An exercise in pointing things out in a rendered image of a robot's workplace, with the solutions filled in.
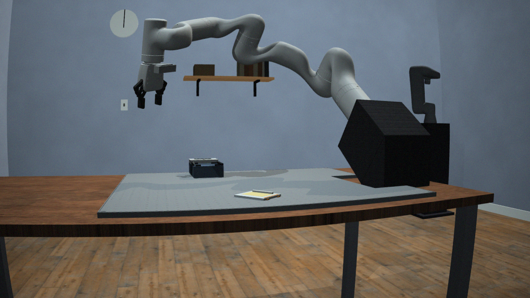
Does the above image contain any dark blue and white dock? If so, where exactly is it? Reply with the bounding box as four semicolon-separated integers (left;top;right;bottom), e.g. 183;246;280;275
189;158;224;178

